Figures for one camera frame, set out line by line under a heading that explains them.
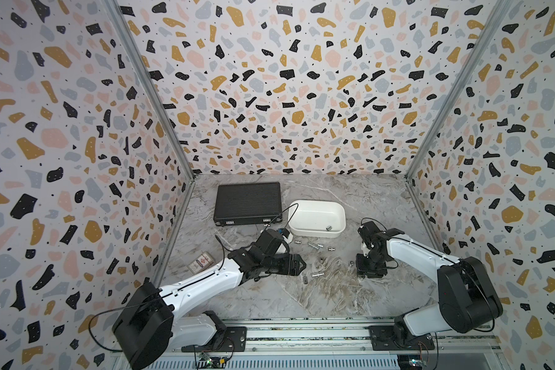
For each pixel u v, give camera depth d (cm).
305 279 87
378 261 74
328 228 100
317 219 104
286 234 75
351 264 90
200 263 90
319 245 95
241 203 105
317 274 88
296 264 71
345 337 76
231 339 74
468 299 44
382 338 73
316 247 95
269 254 65
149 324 40
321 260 92
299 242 97
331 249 95
